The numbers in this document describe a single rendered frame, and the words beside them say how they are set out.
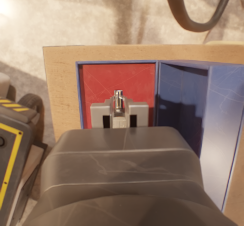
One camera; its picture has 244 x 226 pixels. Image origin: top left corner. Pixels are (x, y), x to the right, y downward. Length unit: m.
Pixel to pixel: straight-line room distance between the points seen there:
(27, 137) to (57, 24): 0.45
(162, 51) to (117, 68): 0.07
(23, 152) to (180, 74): 0.43
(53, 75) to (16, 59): 0.57
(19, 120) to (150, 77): 0.35
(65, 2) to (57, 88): 0.53
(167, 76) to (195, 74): 0.04
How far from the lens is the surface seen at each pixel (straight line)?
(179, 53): 0.26
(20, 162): 0.54
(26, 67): 0.80
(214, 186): 0.19
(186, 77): 0.24
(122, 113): 0.16
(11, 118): 0.49
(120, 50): 0.24
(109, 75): 0.24
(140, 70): 0.24
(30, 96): 0.70
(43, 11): 0.78
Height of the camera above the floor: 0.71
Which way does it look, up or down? 73 degrees down
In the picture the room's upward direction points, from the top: 173 degrees clockwise
